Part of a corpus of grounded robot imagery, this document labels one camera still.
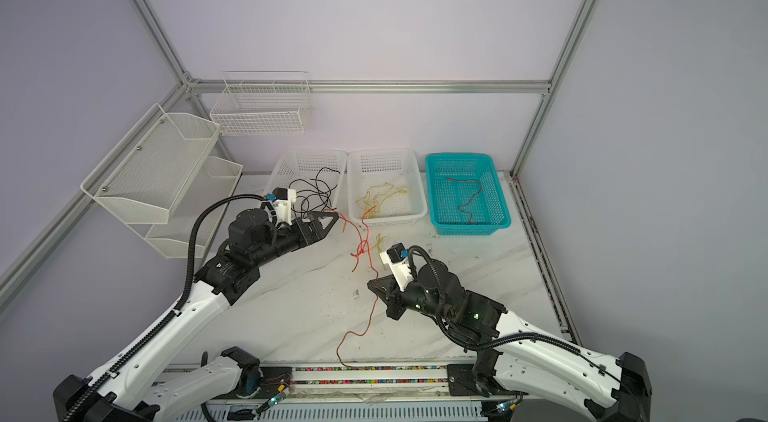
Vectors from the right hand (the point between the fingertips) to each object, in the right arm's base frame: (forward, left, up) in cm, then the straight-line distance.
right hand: (367, 286), depth 66 cm
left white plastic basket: (+60, +32, -17) cm, 70 cm away
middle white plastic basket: (+55, -3, -22) cm, 60 cm away
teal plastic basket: (+49, -33, -24) cm, 64 cm away
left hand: (+14, +10, +6) cm, 18 cm away
